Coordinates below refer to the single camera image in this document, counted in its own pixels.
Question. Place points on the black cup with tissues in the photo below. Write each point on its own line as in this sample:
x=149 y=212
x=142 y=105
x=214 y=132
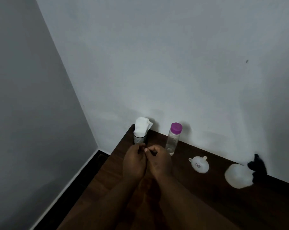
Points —
x=141 y=125

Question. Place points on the white plastic funnel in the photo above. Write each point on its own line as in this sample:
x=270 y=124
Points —
x=200 y=165

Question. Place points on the person's right forearm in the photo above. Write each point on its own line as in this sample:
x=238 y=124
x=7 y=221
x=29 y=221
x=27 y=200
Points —
x=192 y=206

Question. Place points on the black spray head with tube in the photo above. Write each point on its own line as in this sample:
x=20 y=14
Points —
x=257 y=166

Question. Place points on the black mesh cup holder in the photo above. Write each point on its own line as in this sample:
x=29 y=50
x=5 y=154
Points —
x=138 y=139

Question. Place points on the person's left hand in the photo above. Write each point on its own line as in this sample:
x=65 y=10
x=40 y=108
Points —
x=135 y=162

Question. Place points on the person's right hand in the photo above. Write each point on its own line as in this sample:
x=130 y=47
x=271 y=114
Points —
x=160 y=162

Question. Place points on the purple bottle cap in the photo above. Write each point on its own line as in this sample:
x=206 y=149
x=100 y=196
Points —
x=176 y=127

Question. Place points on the white spray bottle body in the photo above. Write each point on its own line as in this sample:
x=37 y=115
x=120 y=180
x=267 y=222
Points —
x=237 y=177

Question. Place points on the clear plastic water bottle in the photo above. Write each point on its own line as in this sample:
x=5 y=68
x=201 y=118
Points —
x=172 y=143

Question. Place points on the dark wooden table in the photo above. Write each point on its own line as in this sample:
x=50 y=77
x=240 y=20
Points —
x=206 y=201

